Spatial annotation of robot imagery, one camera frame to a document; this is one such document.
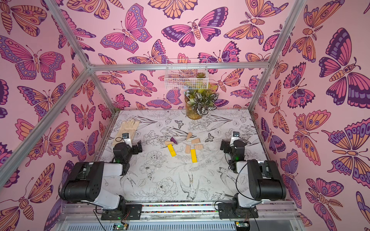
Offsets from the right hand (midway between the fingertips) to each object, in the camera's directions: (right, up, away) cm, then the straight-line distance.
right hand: (231, 140), depth 94 cm
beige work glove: (-75, +8, +16) cm, 77 cm away
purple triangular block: (-39, -1, +6) cm, 40 cm away
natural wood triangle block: (-28, +2, +9) cm, 29 cm away
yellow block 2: (-25, -10, +1) cm, 27 cm away
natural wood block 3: (-43, -3, +6) cm, 44 cm away
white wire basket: (-30, +44, +1) cm, 53 cm away
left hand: (-64, 0, +1) cm, 64 cm away
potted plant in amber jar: (-22, +25, -1) cm, 33 cm away
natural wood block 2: (-22, -5, +3) cm, 22 cm away
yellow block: (-39, -7, +2) cm, 40 cm away
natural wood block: (-29, -6, +3) cm, 30 cm away
